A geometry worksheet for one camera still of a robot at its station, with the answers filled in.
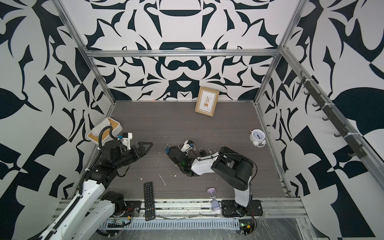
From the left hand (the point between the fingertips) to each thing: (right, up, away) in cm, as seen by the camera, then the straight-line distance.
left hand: (148, 144), depth 76 cm
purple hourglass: (+34, -29, -2) cm, 45 cm away
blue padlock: (+7, -6, +17) cm, 19 cm away
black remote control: (+1, -29, -1) cm, 29 cm away
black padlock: (+29, -8, +17) cm, 34 cm away
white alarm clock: (+64, +1, +21) cm, 68 cm away
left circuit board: (-14, -38, -3) cm, 40 cm away
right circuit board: (+48, -37, -5) cm, 61 cm away
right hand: (+9, -6, +12) cm, 16 cm away
